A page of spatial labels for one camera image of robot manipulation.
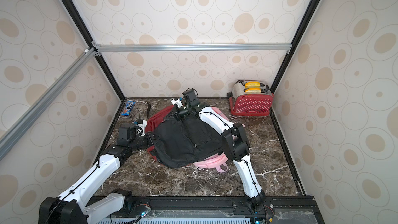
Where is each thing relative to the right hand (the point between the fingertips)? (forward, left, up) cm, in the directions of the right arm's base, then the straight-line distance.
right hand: (161, 122), depth 81 cm
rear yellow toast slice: (+33, -52, -1) cm, 62 cm away
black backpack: (-6, -9, -12) cm, 16 cm away
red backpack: (+12, +11, -14) cm, 21 cm away
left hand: (-6, -2, -4) cm, 7 cm away
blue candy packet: (+22, +35, -17) cm, 45 cm away
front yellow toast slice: (+27, -52, -1) cm, 59 cm away
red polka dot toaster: (+23, -45, -9) cm, 51 cm away
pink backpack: (-13, -30, -16) cm, 37 cm away
